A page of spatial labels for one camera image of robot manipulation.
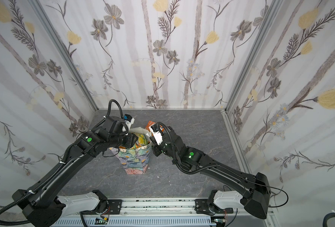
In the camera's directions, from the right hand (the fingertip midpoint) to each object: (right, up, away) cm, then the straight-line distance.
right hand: (149, 135), depth 66 cm
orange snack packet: (-6, +6, +42) cm, 43 cm away
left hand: (-9, 0, +5) cm, 10 cm away
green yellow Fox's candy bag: (-6, -4, +11) cm, 13 cm away
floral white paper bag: (-8, -14, +7) cm, 18 cm away
